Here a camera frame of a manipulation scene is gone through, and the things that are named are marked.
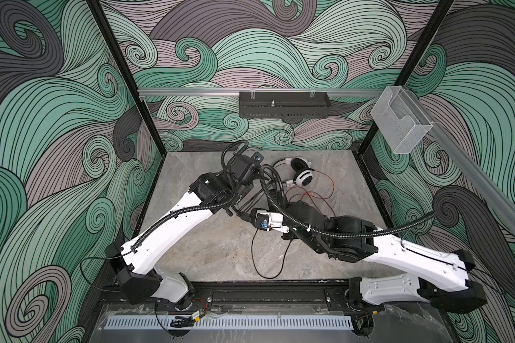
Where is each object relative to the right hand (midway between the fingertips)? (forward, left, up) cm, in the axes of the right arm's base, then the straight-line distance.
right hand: (281, 205), depth 63 cm
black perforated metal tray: (+51, -3, +2) cm, 51 cm away
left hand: (+11, +14, +1) cm, 18 cm away
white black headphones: (+31, -15, -23) cm, 42 cm away
